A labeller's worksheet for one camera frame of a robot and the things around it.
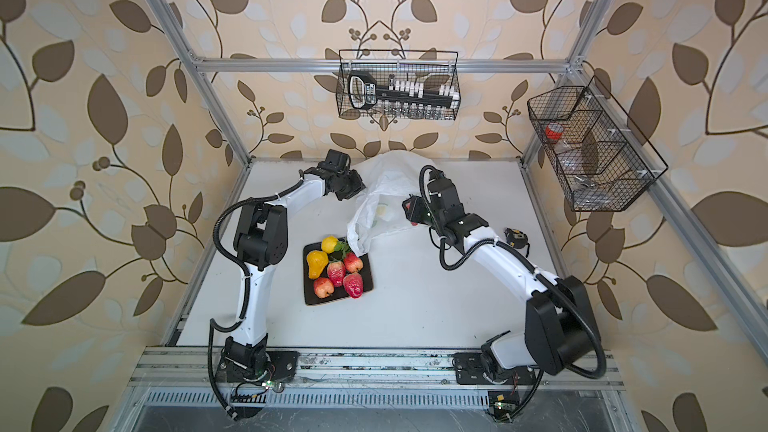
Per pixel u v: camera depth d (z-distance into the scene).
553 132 0.87
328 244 0.92
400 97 0.85
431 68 0.91
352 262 0.88
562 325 0.42
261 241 0.60
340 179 0.90
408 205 0.81
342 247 0.89
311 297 0.85
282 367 0.74
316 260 0.87
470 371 0.73
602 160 0.73
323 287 0.83
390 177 0.92
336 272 0.86
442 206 0.63
